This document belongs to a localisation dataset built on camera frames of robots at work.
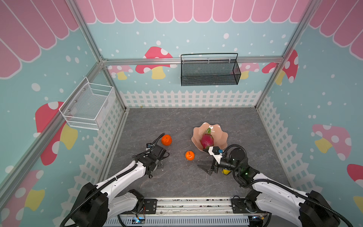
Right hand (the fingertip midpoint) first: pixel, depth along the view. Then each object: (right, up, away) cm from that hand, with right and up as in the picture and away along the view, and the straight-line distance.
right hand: (201, 157), depth 74 cm
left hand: (-28, -8, +11) cm, 31 cm away
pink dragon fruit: (+6, +7, +17) cm, 19 cm away
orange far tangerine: (-21, +7, +20) cm, 30 cm away
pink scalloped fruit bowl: (+16, +8, +25) cm, 31 cm away
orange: (-5, -3, +15) cm, 16 cm away
